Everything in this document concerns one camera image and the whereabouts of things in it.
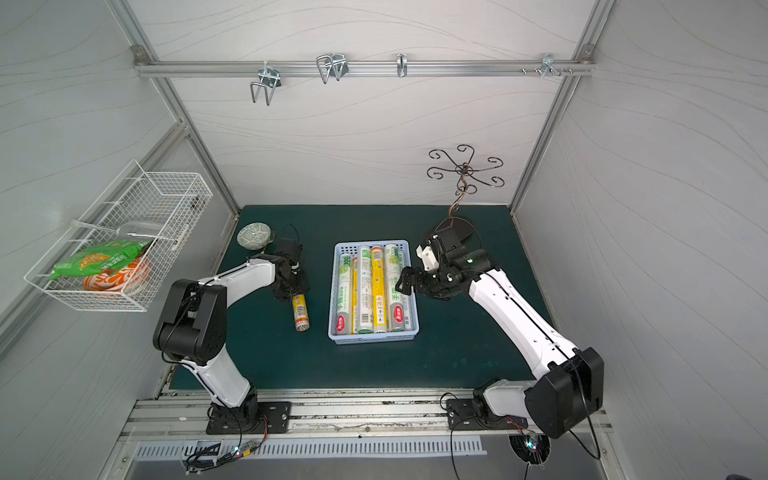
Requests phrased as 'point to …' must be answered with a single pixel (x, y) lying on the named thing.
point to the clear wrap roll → (394, 301)
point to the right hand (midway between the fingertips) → (411, 287)
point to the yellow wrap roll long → (355, 297)
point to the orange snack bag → (102, 281)
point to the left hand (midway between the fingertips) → (302, 290)
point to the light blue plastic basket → (411, 322)
